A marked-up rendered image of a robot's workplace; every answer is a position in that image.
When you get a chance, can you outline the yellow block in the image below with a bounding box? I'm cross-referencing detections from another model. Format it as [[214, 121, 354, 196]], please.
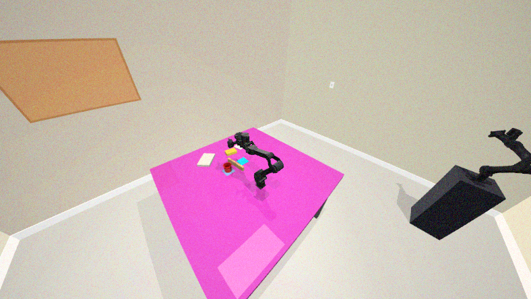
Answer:
[[224, 148, 237, 156]]

